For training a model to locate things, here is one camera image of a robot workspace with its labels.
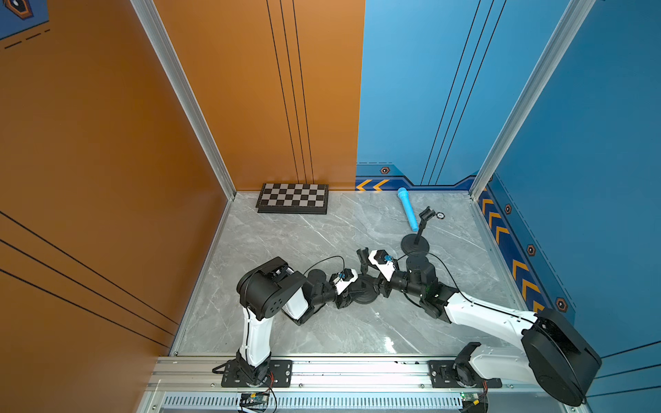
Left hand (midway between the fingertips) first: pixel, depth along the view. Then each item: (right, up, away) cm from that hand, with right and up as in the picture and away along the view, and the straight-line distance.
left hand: (359, 282), depth 90 cm
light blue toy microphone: (+22, +34, +26) cm, 48 cm away
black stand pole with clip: (+22, +24, -4) cm, 33 cm away
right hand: (+1, +7, -10) cm, 12 cm away
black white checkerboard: (-27, +31, +23) cm, 47 cm away
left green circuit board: (-31, -28, -18) cm, 45 cm away
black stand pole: (0, +12, -15) cm, 19 cm away
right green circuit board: (+29, -28, -17) cm, 44 cm away
